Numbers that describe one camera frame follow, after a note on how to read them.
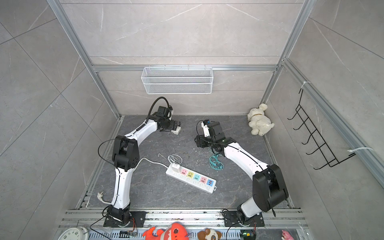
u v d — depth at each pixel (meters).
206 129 0.77
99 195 0.80
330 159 0.59
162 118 0.81
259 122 1.01
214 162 0.93
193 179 0.84
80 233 0.66
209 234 0.67
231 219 0.73
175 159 0.94
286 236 0.67
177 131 1.06
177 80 1.01
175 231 0.64
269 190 0.43
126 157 0.59
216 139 0.66
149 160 0.90
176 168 0.84
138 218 0.74
